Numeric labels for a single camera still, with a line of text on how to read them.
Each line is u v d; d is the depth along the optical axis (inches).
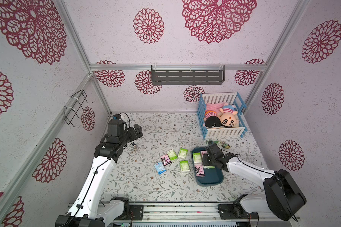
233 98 43.1
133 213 28.7
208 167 34.4
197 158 34.6
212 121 38.7
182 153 37.0
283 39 31.3
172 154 36.3
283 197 16.3
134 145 39.2
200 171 33.6
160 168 34.5
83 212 14.9
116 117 25.5
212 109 44.0
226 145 39.0
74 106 30.0
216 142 40.5
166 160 35.5
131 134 26.0
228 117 38.5
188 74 39.3
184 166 34.5
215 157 27.0
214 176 33.7
